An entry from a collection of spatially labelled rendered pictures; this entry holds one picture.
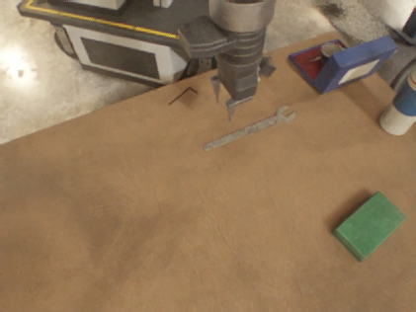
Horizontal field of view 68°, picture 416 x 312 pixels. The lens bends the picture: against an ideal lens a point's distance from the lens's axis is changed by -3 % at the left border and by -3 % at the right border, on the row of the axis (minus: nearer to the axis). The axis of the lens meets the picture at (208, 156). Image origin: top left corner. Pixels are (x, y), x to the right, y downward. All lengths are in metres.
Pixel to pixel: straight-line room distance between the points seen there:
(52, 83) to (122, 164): 1.01
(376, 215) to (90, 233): 0.54
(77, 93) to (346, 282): 1.31
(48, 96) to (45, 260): 1.05
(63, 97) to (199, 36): 1.17
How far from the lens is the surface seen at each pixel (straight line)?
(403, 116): 0.76
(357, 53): 0.78
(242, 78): 0.52
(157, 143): 0.71
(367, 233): 0.64
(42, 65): 1.78
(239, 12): 0.43
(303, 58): 0.90
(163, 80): 1.34
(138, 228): 0.63
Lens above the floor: 1.05
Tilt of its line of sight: 59 degrees down
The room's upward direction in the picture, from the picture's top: 2 degrees counter-clockwise
